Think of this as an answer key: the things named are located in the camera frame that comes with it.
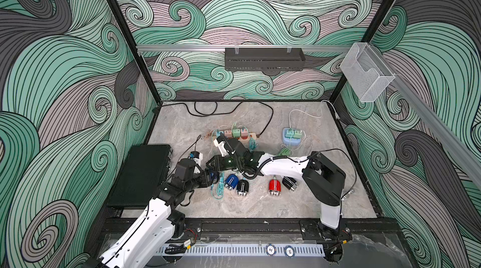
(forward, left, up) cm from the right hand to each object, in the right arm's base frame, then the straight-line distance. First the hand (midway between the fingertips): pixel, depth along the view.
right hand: (205, 167), depth 79 cm
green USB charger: (+21, -14, -4) cm, 25 cm away
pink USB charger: (+21, -9, -4) cm, 23 cm away
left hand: (-1, -3, -2) cm, 4 cm away
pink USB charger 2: (+22, -18, -5) cm, 29 cm away
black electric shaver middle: (-6, -17, -8) cm, 19 cm away
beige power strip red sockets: (+23, -21, -8) cm, 32 cm away
